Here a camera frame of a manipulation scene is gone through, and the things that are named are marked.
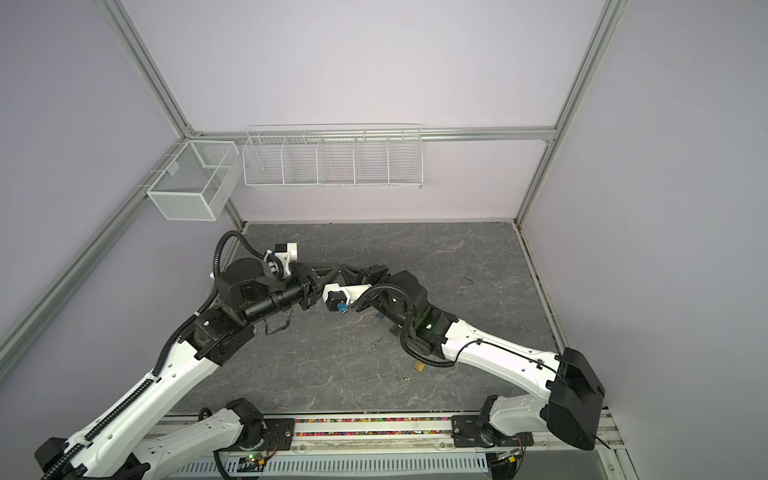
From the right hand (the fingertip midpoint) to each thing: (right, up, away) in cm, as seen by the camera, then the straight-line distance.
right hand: (348, 262), depth 66 cm
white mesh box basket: (-57, +26, +35) cm, 72 cm away
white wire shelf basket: (-10, +35, +33) cm, 49 cm away
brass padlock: (+17, -31, +19) cm, 40 cm away
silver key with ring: (+5, -26, +23) cm, 35 cm away
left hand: (-1, -2, -4) cm, 5 cm away
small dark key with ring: (+13, -33, +17) cm, 40 cm away
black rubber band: (+36, -8, +39) cm, 54 cm away
